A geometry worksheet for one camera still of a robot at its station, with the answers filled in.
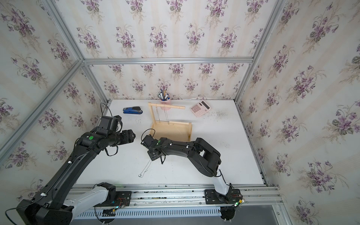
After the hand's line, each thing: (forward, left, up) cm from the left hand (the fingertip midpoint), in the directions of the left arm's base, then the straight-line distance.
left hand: (132, 137), depth 75 cm
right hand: (-2, -11, -18) cm, 22 cm away
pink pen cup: (+41, -15, -11) cm, 45 cm away
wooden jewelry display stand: (+18, -15, -20) cm, 31 cm away
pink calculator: (+37, -43, -17) cm, 60 cm away
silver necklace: (-14, -2, -19) cm, 24 cm away
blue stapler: (+35, +10, -17) cm, 40 cm away
